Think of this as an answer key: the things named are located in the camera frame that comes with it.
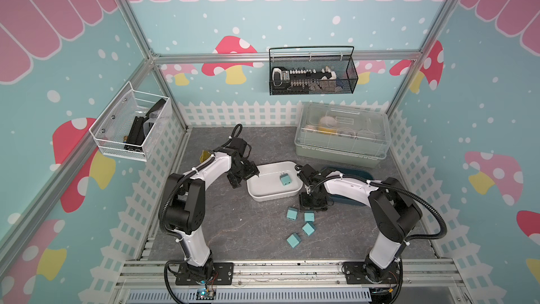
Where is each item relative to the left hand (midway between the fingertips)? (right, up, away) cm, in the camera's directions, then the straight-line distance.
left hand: (251, 180), depth 92 cm
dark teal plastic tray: (+31, -1, -32) cm, 45 cm away
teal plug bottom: (+18, -21, -13) cm, 30 cm away
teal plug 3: (+24, -18, -10) cm, 31 cm away
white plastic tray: (+10, -1, +6) cm, 12 cm away
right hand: (+24, -12, -3) cm, 27 cm away
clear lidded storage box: (+44, +21, +5) cm, 49 cm away
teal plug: (+18, -13, -5) cm, 22 cm away
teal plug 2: (+25, -13, -7) cm, 29 cm away
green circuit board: (-13, -35, -21) cm, 43 cm away
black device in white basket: (-37, +19, -21) cm, 46 cm away
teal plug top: (+15, 0, +5) cm, 16 cm away
